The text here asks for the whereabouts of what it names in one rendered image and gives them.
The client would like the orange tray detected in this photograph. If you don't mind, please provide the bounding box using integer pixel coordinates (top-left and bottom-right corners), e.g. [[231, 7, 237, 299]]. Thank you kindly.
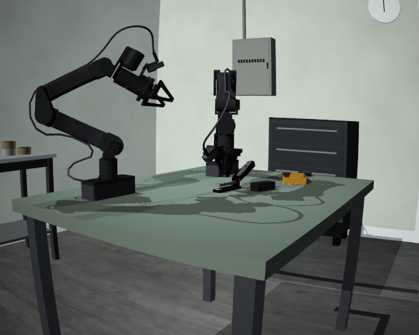
[[283, 173, 307, 185]]

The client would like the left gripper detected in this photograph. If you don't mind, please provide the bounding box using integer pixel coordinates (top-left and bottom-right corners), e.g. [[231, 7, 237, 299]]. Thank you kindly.
[[206, 133, 242, 177]]

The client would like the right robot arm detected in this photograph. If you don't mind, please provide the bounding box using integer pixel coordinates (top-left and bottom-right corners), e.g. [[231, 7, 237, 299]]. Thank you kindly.
[[35, 46, 145, 186]]

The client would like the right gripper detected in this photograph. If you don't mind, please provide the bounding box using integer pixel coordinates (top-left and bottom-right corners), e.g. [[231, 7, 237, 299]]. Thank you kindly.
[[126, 61, 174, 107]]

